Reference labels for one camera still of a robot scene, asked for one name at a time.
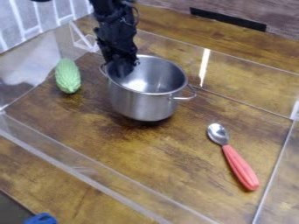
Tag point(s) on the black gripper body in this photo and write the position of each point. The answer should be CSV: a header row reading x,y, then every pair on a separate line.
x,y
115,36

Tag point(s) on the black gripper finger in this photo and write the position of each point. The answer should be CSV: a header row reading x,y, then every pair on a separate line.
x,y
123,67
109,56

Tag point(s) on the silver metal pot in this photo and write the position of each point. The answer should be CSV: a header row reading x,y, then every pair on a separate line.
x,y
147,94

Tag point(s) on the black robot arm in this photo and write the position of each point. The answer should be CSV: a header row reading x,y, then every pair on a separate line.
x,y
113,8

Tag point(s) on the blue object at corner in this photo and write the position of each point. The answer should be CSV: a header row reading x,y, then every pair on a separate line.
x,y
42,218

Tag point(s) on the green bumpy toy vegetable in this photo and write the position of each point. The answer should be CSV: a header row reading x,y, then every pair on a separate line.
x,y
67,76

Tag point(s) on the black strip on table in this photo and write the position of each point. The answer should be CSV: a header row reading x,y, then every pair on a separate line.
x,y
229,19

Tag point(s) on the red handled metal spoon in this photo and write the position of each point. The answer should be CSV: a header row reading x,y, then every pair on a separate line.
x,y
241,167

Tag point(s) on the clear acrylic enclosure walls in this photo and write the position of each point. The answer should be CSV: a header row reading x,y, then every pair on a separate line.
x,y
94,168

